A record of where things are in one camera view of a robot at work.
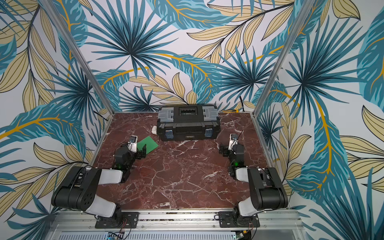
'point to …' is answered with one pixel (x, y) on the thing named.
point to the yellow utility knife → (230, 111)
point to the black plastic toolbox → (183, 122)
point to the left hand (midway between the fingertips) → (137, 144)
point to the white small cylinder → (154, 129)
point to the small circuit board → (115, 235)
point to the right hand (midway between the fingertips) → (230, 142)
